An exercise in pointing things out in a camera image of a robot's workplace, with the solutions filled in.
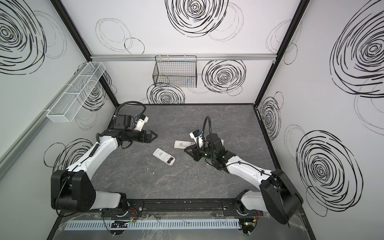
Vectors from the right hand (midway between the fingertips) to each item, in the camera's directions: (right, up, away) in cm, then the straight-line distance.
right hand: (184, 151), depth 77 cm
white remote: (-14, -6, +14) cm, 20 cm away
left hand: (-19, +8, +7) cm, 22 cm away
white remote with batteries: (-3, 0, +19) cm, 19 cm away
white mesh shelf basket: (-58, +23, -5) cm, 62 cm away
